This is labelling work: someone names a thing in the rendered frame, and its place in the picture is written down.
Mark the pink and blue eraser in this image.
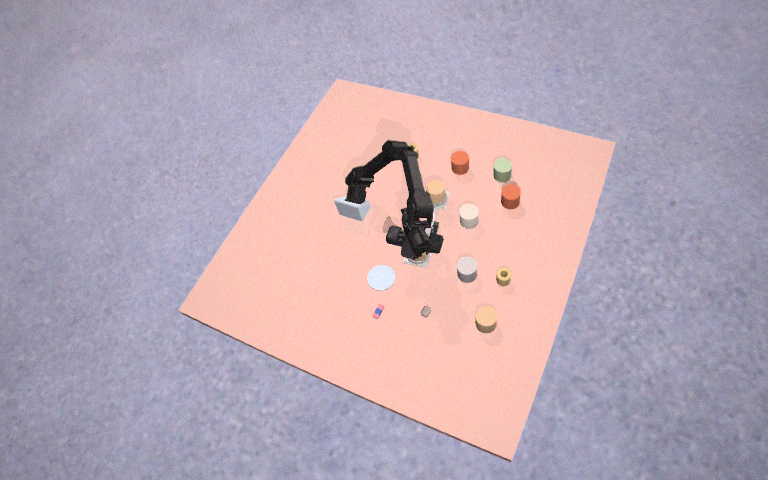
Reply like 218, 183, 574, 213
372, 304, 385, 319

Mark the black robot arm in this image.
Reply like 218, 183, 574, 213
345, 140, 434, 259

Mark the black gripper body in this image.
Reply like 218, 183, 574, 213
386, 226, 444, 254

